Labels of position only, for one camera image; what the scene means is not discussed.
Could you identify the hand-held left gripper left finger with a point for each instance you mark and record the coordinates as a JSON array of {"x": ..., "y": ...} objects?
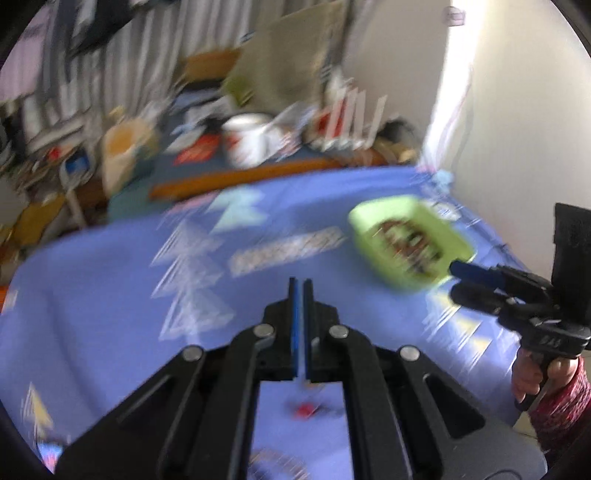
[{"x": 295, "y": 332}]

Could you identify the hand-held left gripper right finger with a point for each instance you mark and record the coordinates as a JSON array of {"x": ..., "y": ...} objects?
[{"x": 308, "y": 332}]

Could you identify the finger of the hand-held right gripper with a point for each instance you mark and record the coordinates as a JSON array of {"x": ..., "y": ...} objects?
[
  {"x": 471, "y": 270},
  {"x": 475, "y": 297}
]

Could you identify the light green plastic tray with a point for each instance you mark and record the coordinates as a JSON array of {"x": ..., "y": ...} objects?
[{"x": 385, "y": 270}]

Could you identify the person's right hand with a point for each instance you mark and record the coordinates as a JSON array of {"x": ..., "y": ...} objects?
[{"x": 526, "y": 378}]

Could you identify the white dish rack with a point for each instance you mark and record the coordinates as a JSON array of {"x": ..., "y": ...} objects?
[{"x": 344, "y": 143}]

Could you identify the blue printed blanket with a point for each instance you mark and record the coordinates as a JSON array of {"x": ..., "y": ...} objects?
[{"x": 115, "y": 286}]

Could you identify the white enamel mug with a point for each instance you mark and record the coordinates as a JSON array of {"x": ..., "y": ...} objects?
[{"x": 244, "y": 143}]

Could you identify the monitor under plastic cover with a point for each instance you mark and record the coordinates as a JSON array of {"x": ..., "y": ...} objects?
[{"x": 286, "y": 50}]

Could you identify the cardboard box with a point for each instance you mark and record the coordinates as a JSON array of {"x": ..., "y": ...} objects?
[{"x": 207, "y": 64}]

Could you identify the grey striped curtain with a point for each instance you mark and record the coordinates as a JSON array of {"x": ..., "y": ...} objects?
[{"x": 152, "y": 37}]

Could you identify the black hanging garment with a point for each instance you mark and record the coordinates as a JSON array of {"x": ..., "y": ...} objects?
[{"x": 106, "y": 32}]

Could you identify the pink printed t-shirt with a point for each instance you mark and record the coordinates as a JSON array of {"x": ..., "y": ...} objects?
[{"x": 27, "y": 60}]

